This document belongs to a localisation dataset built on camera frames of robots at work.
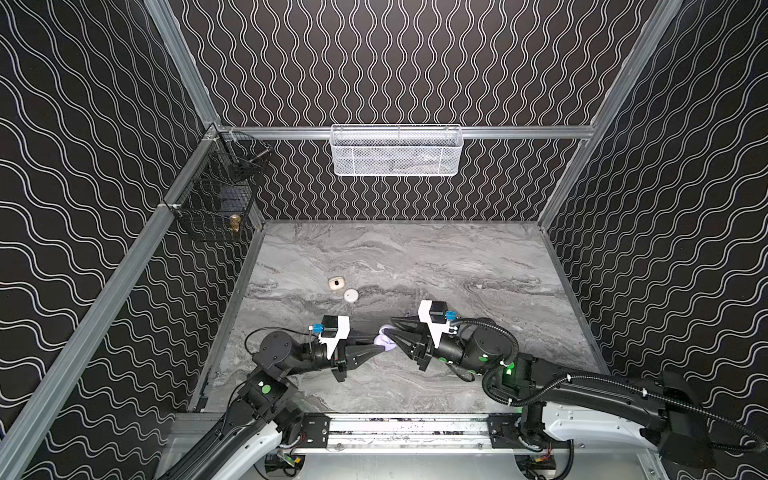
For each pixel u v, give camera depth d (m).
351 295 0.98
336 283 1.00
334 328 0.51
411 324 0.61
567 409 0.60
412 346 0.56
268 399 0.53
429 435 0.76
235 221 0.83
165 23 0.70
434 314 0.51
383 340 0.59
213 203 0.94
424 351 0.54
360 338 0.59
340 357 0.55
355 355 0.59
